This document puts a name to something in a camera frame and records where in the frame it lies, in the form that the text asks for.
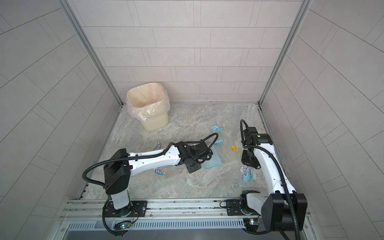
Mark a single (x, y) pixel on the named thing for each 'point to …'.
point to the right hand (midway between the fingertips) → (249, 163)
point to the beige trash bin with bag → (149, 103)
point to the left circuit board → (123, 225)
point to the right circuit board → (252, 224)
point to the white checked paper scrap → (157, 147)
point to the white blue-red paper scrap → (157, 171)
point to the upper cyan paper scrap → (215, 127)
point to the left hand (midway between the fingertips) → (199, 163)
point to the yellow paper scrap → (234, 147)
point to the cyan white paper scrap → (247, 176)
